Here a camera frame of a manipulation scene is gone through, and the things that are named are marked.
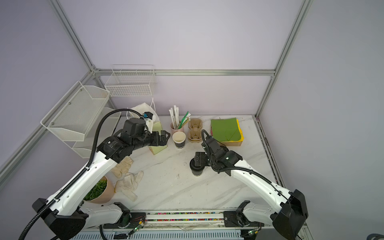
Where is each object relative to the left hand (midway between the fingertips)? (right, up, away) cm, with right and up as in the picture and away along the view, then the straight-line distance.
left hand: (161, 135), depth 71 cm
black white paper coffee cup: (+17, -23, +17) cm, 34 cm away
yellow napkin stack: (+49, -1, +33) cm, 59 cm away
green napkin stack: (+38, +3, +36) cm, 53 cm away
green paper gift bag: (-16, +17, +21) cm, 31 cm away
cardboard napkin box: (+45, -7, +30) cm, 54 cm away
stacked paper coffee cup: (+6, -2, +23) cm, 24 cm away
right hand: (+19, -12, +7) cm, 23 cm away
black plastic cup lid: (+16, -18, +9) cm, 26 cm away
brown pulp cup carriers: (+16, -1, +35) cm, 39 cm away
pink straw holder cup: (0, +3, +33) cm, 33 cm away
